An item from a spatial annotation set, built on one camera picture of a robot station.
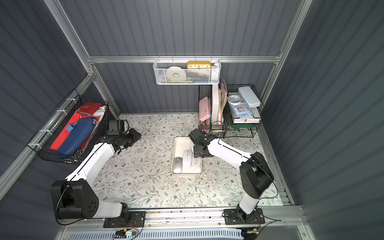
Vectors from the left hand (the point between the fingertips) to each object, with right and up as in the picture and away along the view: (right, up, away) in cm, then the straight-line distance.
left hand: (140, 134), depth 86 cm
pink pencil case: (+39, +18, +20) cm, 47 cm away
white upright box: (+44, +19, +5) cm, 49 cm away
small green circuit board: (-1, -46, -16) cm, 49 cm away
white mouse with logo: (+33, -17, +5) cm, 37 cm away
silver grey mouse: (+21, -19, +6) cm, 29 cm away
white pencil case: (+69, +24, +12) cm, 74 cm away
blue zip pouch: (-22, +2, -17) cm, 28 cm away
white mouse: (+27, -15, +8) cm, 32 cm away
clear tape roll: (+58, +23, +12) cm, 64 cm away
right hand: (+38, -12, +2) cm, 40 cm away
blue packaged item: (+61, +16, +7) cm, 63 cm away
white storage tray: (+21, -8, +17) cm, 28 cm away
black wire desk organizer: (+55, +15, +6) cm, 57 cm away
